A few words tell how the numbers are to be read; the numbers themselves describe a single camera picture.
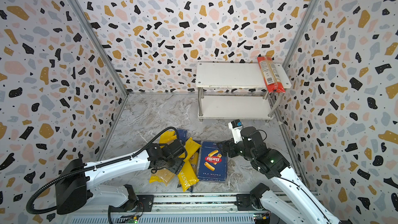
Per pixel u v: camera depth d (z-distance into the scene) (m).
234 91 1.26
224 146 0.61
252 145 0.50
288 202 0.56
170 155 0.61
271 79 0.78
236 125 0.61
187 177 0.78
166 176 0.74
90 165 0.44
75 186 0.39
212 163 0.81
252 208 0.73
